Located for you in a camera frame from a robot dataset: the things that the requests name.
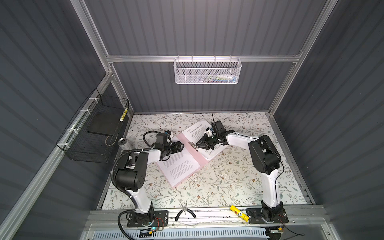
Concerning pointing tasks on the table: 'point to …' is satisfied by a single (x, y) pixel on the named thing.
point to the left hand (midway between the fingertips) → (179, 146)
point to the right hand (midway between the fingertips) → (198, 146)
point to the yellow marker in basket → (123, 115)
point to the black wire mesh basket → (91, 135)
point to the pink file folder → (201, 159)
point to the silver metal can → (124, 144)
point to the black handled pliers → (184, 209)
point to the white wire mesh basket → (207, 70)
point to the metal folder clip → (193, 145)
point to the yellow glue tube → (239, 213)
